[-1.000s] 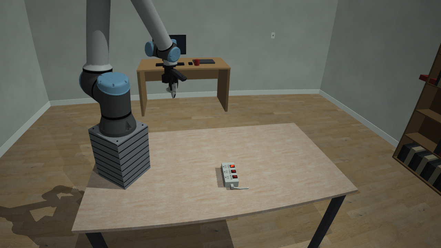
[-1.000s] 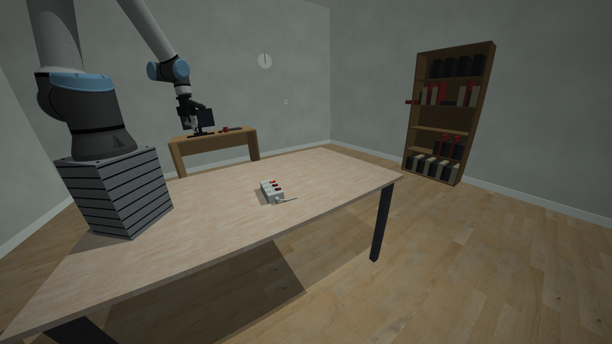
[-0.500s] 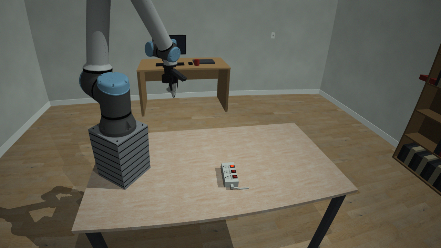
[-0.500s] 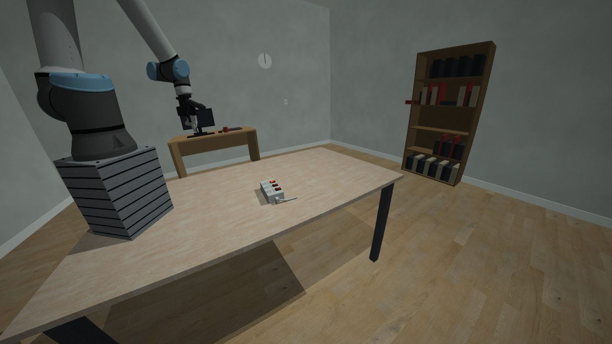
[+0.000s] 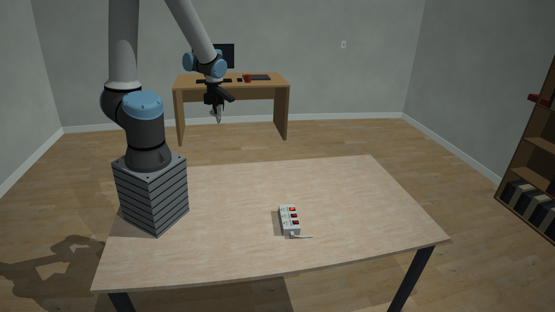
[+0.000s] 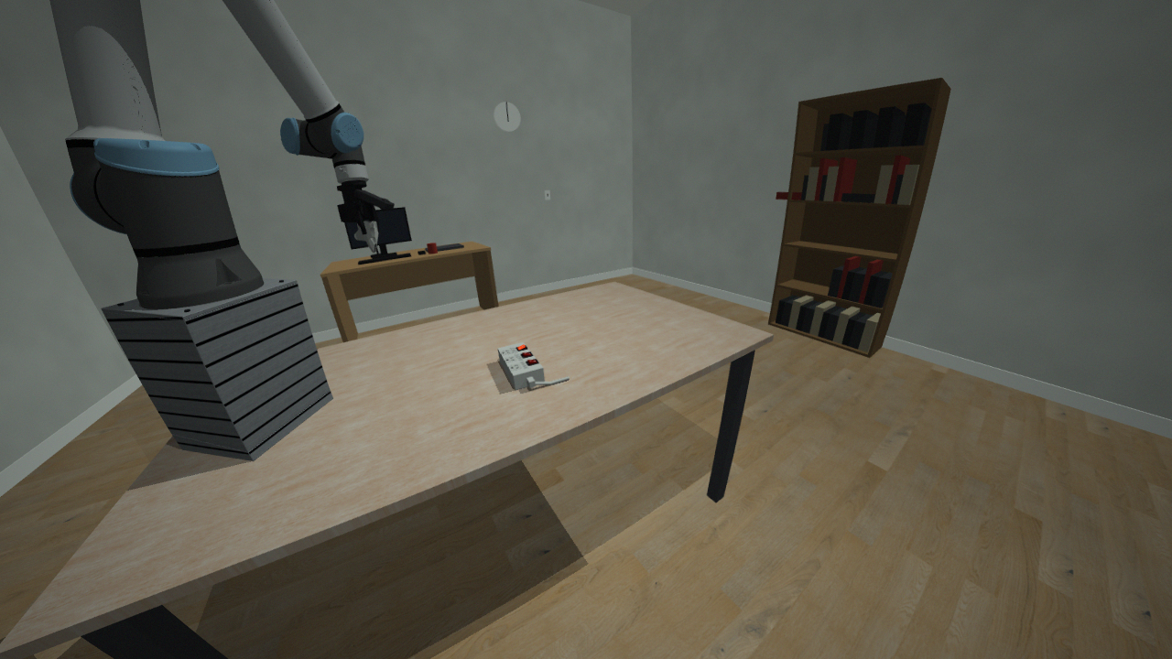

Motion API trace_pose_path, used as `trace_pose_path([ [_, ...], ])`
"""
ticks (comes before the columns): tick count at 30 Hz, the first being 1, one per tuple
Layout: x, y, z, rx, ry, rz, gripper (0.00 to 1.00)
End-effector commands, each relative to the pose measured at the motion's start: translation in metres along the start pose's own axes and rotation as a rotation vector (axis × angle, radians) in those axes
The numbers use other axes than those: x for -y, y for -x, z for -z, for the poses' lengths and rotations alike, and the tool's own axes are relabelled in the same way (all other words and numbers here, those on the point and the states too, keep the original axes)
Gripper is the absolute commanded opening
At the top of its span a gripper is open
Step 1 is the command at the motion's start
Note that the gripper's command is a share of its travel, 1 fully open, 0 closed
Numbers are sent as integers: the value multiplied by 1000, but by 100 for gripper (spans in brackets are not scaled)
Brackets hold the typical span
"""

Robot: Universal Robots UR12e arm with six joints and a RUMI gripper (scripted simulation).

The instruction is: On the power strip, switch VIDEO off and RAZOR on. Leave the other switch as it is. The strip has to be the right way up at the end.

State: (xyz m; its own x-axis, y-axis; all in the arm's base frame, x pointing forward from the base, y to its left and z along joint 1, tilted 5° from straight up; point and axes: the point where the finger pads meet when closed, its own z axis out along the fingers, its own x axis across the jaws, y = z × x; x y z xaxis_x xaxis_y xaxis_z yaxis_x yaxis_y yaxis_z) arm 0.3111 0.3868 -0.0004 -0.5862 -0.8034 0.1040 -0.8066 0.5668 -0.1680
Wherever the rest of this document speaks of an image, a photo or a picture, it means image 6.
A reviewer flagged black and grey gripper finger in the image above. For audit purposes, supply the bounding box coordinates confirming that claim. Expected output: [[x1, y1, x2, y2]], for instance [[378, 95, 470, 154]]
[[369, 213, 379, 252], [354, 209, 375, 253]]

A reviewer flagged grey power strip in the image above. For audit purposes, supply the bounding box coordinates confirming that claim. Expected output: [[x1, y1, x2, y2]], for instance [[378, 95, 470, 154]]
[[497, 342, 570, 390]]

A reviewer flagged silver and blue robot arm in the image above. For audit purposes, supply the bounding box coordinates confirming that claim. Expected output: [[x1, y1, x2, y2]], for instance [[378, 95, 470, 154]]
[[49, 0, 369, 310]]

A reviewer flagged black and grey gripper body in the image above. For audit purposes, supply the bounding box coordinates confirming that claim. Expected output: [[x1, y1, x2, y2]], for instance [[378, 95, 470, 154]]
[[338, 181, 376, 222]]

